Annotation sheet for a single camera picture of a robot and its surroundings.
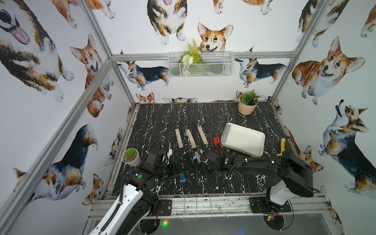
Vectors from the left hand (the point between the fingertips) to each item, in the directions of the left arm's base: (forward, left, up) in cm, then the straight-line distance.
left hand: (184, 166), depth 74 cm
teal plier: (-2, +2, -12) cm, 12 cm away
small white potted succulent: (+8, +31, -7) cm, 33 cm away
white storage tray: (+24, -39, -16) cm, 49 cm away
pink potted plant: (+47, -44, -2) cm, 64 cm away
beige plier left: (+22, +5, -12) cm, 26 cm away
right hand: (+2, -8, -8) cm, 12 cm away
